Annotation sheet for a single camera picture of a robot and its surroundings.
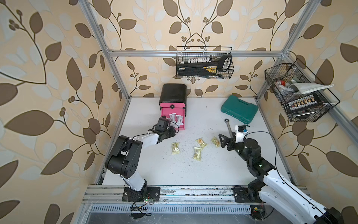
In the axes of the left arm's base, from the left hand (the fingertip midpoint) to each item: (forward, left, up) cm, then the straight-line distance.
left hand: (175, 130), depth 95 cm
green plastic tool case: (+19, -53, -1) cm, 56 cm away
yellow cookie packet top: (-6, -18, -4) cm, 19 cm away
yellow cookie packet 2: (-8, -27, -2) cm, 28 cm away
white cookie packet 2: (+6, -3, +3) cm, 8 cm away
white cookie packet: (+9, +2, +2) cm, 10 cm away
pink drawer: (+14, +8, +2) cm, 16 cm away
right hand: (-9, -31, +11) cm, 34 cm away
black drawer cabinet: (+21, +1, +12) cm, 25 cm away
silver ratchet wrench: (+12, -39, -4) cm, 41 cm away
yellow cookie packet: (-13, -1, -3) cm, 13 cm away
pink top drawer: (+14, +2, +10) cm, 18 cm away
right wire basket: (+20, -65, +30) cm, 74 cm away
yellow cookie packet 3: (-15, -15, -2) cm, 22 cm away
